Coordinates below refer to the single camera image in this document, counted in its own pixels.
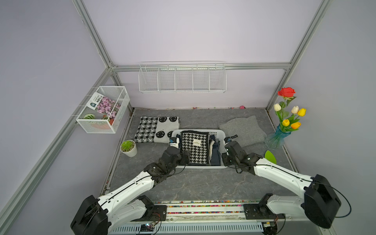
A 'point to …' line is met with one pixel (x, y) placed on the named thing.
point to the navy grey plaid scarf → (214, 151)
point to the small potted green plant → (129, 148)
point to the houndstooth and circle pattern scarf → (156, 129)
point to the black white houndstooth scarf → (197, 142)
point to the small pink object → (242, 107)
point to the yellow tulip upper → (302, 112)
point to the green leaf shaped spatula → (269, 155)
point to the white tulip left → (277, 107)
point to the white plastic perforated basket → (220, 134)
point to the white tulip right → (295, 109)
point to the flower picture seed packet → (103, 105)
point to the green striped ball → (89, 116)
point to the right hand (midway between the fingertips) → (224, 154)
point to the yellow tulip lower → (286, 122)
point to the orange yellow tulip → (295, 125)
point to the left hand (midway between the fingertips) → (185, 153)
